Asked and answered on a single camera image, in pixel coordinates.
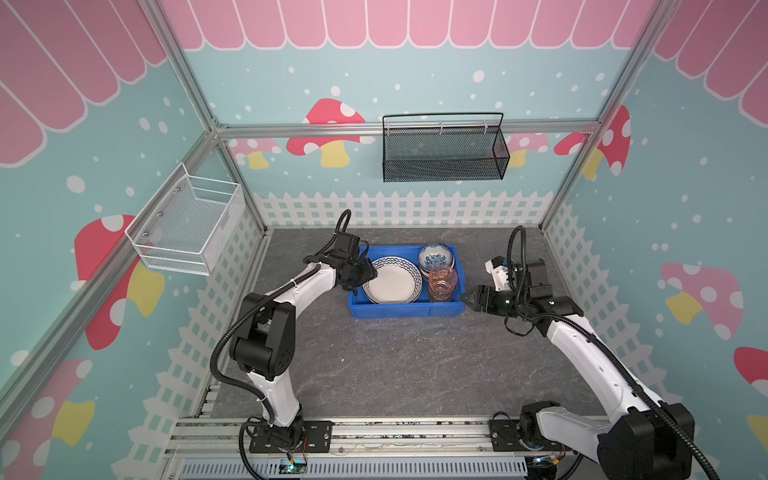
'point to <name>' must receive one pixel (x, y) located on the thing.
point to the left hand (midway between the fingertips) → (371, 278)
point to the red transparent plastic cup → (442, 281)
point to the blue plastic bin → (361, 307)
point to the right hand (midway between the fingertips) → (468, 297)
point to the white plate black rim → (398, 281)
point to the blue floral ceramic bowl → (435, 254)
